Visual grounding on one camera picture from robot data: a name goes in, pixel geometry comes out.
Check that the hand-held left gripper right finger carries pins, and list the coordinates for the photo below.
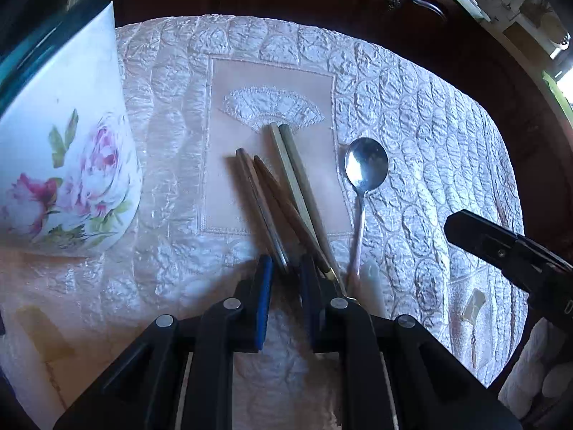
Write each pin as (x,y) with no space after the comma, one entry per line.
(309,309)

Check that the dark wooden cabinet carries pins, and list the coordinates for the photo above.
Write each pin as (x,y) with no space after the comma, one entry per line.
(470,2)

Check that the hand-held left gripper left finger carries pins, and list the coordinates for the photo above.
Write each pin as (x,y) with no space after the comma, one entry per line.
(264,304)

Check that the white floral cup teal inside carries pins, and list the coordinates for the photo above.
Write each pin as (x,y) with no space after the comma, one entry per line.
(89,121)

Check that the metal spoon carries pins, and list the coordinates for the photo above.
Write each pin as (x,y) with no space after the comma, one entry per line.
(365,165)

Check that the white textured cloth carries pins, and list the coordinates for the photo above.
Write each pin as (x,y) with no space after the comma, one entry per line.
(537,367)

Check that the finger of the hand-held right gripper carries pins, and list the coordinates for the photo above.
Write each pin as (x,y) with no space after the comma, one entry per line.
(483,237)

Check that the pink white quilted tablecloth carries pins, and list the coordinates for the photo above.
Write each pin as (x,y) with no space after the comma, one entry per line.
(403,98)

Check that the white ceramic spoon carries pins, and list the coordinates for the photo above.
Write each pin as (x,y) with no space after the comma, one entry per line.
(372,284)

